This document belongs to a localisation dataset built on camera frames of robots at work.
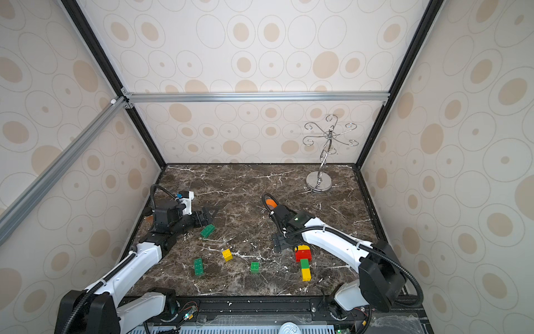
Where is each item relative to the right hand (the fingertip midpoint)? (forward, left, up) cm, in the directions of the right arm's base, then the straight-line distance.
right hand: (294, 240), depth 84 cm
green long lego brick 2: (+4, +38, -4) cm, 39 cm away
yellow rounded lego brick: (-6, +27, -3) cm, 28 cm away
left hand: (+7, +32, +10) cm, 34 cm away
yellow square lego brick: (-12, -5, -5) cm, 13 cm away
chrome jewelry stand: (+36, -15, -4) cm, 39 cm away
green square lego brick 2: (-10, +15, -4) cm, 19 cm away
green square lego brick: (-7, -4, -4) cm, 10 cm away
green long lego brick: (-10, +38, -5) cm, 40 cm away
